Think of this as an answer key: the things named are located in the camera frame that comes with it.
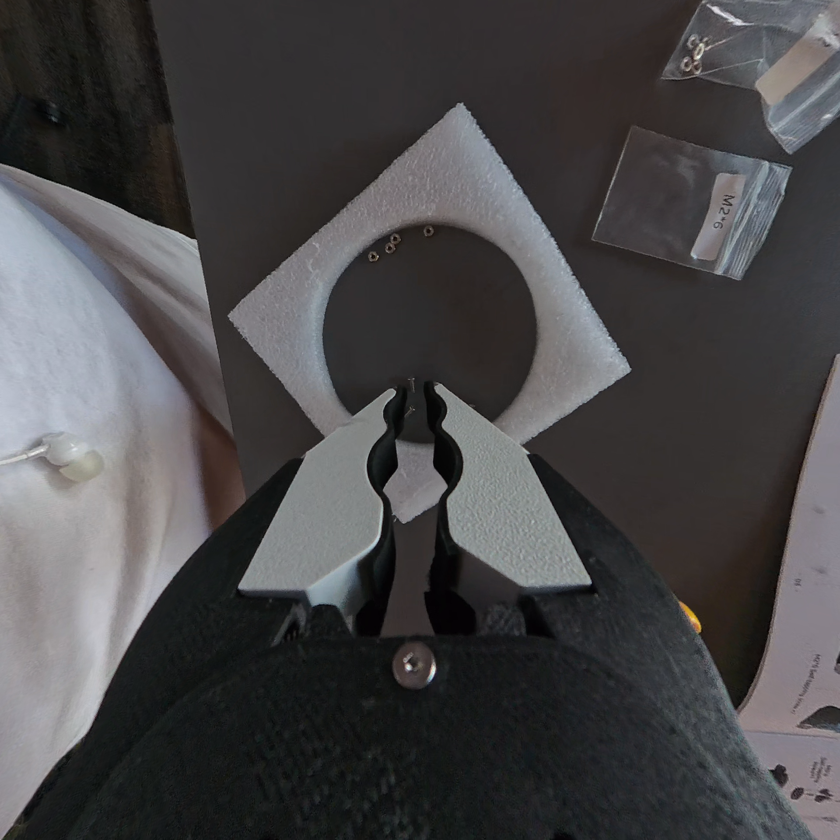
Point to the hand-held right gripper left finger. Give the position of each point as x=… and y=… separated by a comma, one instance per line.
x=315, y=525

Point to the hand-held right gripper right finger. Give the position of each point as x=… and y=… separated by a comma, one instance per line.
x=512, y=525

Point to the white foam square with hole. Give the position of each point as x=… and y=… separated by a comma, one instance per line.
x=459, y=184

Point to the small clear zip bag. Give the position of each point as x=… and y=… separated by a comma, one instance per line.
x=669, y=203

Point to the dark grey desk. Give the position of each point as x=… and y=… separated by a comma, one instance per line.
x=525, y=65

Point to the person's white shirt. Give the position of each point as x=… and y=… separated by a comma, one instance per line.
x=98, y=328

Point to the printed assembly instruction sheet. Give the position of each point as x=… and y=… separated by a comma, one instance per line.
x=814, y=590

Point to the clear bag of small nuts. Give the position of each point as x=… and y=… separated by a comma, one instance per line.
x=754, y=59

